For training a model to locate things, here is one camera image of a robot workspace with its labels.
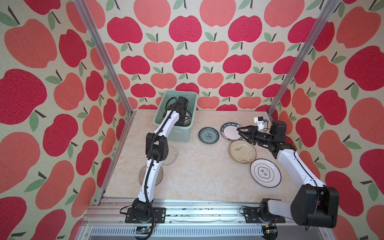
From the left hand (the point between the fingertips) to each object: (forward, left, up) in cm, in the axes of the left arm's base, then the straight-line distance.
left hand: (187, 116), depth 105 cm
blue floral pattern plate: (-9, -15, -11) cm, 21 cm away
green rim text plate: (-7, -31, -9) cm, 33 cm away
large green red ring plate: (-11, -1, +10) cm, 14 cm away
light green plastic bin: (0, +11, +17) cm, 20 cm away
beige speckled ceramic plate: (-24, -37, -10) cm, 45 cm away
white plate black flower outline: (-38, -48, -10) cm, 62 cm away
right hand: (-24, -30, +14) cm, 41 cm away
